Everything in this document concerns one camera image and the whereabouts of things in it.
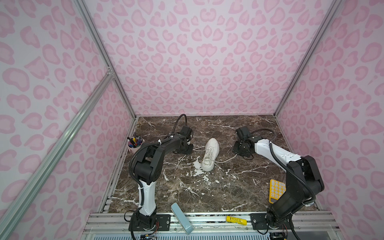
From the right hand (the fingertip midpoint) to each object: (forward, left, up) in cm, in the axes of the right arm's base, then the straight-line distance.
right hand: (236, 149), depth 91 cm
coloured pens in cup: (+1, +61, +5) cm, 61 cm away
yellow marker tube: (-36, +4, -5) cm, 37 cm away
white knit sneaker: (0, +15, -2) cm, 15 cm away
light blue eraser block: (-38, +29, -4) cm, 48 cm away
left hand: (+4, +29, -6) cm, 30 cm away
